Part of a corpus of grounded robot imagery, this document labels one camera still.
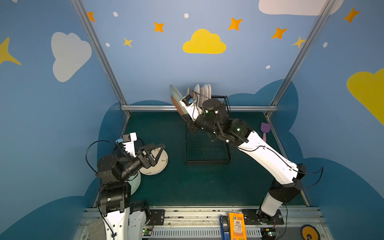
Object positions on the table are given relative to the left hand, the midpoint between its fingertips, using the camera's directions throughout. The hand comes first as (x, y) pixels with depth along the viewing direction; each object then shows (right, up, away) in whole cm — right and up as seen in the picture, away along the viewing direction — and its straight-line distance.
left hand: (160, 147), depth 60 cm
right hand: (+10, +15, +3) cm, 18 cm away
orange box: (+34, -38, +9) cm, 52 cm away
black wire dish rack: (+19, -6, +39) cm, 44 cm away
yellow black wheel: (+70, -43, +12) cm, 83 cm away
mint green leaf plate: (-21, -23, +25) cm, 40 cm away
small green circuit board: (-9, -42, +11) cm, 45 cm away
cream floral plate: (-7, -15, +34) cm, 37 cm away
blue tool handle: (+28, -37, +10) cm, 48 cm away
